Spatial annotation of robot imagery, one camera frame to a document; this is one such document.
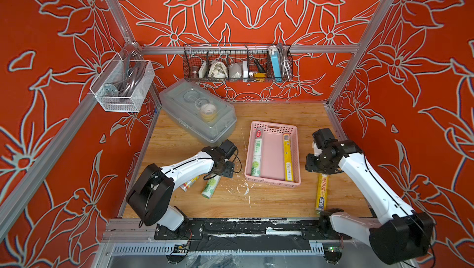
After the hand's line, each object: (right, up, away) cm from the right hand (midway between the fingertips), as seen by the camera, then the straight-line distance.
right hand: (308, 166), depth 78 cm
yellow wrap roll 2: (-5, +1, +12) cm, 13 cm away
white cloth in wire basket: (-40, +44, +12) cm, 61 cm away
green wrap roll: (-43, -10, +4) cm, 44 cm away
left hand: (-37, -4, +9) cm, 38 cm away
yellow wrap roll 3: (+7, -12, +2) cm, 14 cm away
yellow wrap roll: (-54, -10, +4) cm, 55 cm away
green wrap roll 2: (-21, -1, +10) cm, 24 cm away
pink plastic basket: (-12, 0, +16) cm, 20 cm away
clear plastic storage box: (-61, +30, +21) cm, 72 cm away
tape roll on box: (-45, +24, +15) cm, 54 cm away
